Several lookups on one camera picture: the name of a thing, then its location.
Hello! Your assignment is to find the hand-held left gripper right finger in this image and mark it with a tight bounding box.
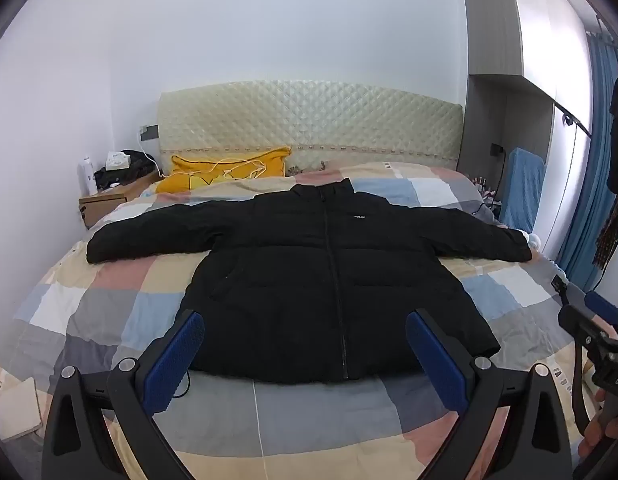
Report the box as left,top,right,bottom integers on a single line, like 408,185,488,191
405,308,574,480

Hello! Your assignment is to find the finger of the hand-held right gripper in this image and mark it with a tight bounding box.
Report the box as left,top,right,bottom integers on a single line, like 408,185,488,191
558,305,597,347
584,291,618,336

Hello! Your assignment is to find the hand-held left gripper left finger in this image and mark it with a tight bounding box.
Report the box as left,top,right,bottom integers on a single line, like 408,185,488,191
42,308,206,480

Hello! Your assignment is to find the black puffer jacket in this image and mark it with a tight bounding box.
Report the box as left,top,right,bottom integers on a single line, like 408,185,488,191
86,177,534,386

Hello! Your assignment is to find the person's right hand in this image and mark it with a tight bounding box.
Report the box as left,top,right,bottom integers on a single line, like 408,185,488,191
576,392,618,461

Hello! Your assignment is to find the plaid hanging scarf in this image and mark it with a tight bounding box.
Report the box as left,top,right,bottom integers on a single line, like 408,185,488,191
593,190,618,271

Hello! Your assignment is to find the checkered patchwork bed quilt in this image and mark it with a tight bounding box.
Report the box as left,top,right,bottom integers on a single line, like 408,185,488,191
9,162,590,480

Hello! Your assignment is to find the blue cloth over chair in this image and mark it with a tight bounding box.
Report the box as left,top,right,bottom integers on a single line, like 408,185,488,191
499,147,546,233

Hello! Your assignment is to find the blue curtain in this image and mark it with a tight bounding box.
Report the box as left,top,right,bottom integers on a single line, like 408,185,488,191
556,35,618,291

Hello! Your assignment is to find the cluster of small bottles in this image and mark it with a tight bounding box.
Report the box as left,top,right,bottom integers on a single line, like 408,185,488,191
471,175,502,207

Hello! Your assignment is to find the beige notebook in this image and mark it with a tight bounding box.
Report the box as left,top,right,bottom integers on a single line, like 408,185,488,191
0,377,43,443

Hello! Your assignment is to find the wooden nightstand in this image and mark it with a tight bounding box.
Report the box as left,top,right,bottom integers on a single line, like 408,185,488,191
78,170,162,229

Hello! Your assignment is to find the yellow pillow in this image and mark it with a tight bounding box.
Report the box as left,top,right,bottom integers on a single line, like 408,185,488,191
155,146,293,195

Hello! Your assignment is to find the black bag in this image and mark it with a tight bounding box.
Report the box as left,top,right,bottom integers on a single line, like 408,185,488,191
93,149,160,191

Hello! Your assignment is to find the white bottle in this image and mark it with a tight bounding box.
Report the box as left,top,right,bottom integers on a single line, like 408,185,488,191
78,156,98,196

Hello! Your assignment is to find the cream quilted headboard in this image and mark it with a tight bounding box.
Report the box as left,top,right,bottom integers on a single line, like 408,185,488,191
156,80,464,178

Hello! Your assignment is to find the grey and white wardrobe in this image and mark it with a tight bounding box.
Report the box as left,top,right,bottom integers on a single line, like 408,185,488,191
461,0,597,261

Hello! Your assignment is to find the black hanging rail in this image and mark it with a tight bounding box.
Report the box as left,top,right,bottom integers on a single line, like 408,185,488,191
553,100,592,137

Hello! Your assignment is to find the white charging cable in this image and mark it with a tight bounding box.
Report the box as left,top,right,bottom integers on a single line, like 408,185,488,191
138,130,165,177

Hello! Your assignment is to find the thin white cord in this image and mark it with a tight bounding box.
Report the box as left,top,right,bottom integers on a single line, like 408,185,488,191
189,156,271,182

